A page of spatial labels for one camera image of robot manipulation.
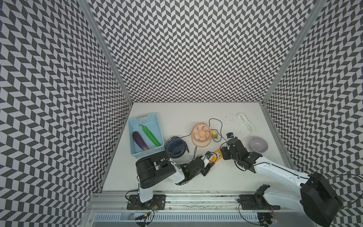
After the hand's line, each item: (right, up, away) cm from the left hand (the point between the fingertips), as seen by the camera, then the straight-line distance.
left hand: (209, 162), depth 87 cm
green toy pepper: (-40, +15, +12) cm, 44 cm away
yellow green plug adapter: (+5, +16, +7) cm, 18 cm away
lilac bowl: (+34, +10, +6) cm, 36 cm away
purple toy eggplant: (-48, +12, +9) cm, 50 cm away
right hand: (+9, +7, -1) cm, 11 cm away
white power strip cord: (+32, +21, +15) cm, 41 cm away
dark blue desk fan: (-21, +11, -4) cm, 24 cm away
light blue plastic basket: (-44, +14, +13) cm, 47 cm away
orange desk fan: (-5, +16, +4) cm, 17 cm away
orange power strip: (+5, +4, +1) cm, 6 cm away
